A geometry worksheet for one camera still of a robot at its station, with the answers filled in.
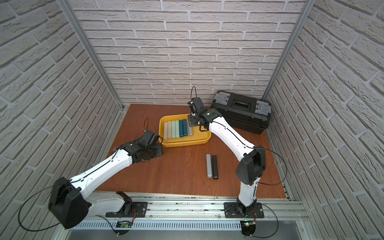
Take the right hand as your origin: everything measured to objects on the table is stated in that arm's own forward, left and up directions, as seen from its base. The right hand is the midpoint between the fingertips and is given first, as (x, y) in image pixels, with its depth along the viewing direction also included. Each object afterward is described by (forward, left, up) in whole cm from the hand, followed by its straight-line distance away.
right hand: (196, 118), depth 83 cm
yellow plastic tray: (0, -1, -21) cm, 21 cm away
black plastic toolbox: (+9, -30, -7) cm, 32 cm away
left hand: (-12, +20, -10) cm, 26 cm away
